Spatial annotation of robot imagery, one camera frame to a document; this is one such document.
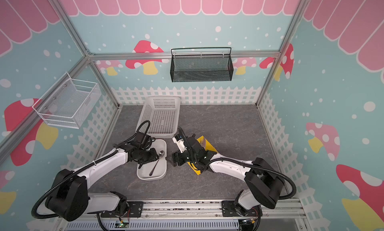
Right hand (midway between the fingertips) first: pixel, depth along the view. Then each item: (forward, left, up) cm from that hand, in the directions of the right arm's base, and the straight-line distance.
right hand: (170, 155), depth 79 cm
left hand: (+1, +10, -9) cm, 13 cm away
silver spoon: (+7, +8, -11) cm, 15 cm away
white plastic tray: (-3, +10, -13) cm, 17 cm away
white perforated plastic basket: (+42, +13, -14) cm, 46 cm away
